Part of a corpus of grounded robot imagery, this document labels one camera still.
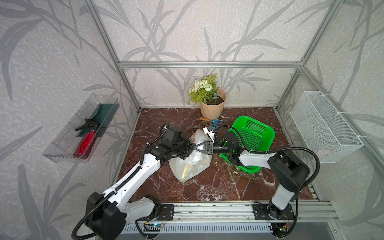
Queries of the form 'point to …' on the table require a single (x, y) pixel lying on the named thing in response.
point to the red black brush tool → (87, 140)
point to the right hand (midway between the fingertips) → (194, 149)
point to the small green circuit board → (157, 225)
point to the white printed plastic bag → (196, 162)
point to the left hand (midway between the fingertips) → (198, 144)
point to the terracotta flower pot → (213, 109)
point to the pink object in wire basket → (321, 153)
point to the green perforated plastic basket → (259, 136)
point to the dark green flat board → (104, 116)
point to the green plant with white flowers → (205, 91)
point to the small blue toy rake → (215, 123)
